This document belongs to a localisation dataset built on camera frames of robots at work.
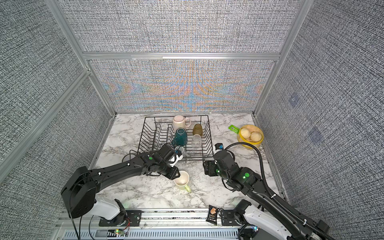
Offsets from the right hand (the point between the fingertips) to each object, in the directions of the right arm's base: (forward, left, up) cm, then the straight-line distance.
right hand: (208, 160), depth 74 cm
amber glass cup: (+27, +5, -10) cm, 29 cm away
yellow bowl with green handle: (+23, -24, -15) cm, 36 cm away
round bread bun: (+26, -28, -12) cm, 40 cm away
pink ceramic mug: (+30, +17, -5) cm, 35 cm away
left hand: (-3, +15, -10) cm, 18 cm away
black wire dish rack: (+25, +10, -15) cm, 31 cm away
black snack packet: (-22, -1, -15) cm, 27 cm away
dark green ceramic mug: (+20, +16, -10) cm, 27 cm away
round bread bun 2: (+23, -34, -13) cm, 43 cm away
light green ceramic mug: (-6, +14, -16) cm, 22 cm away
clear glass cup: (+17, +5, -10) cm, 20 cm away
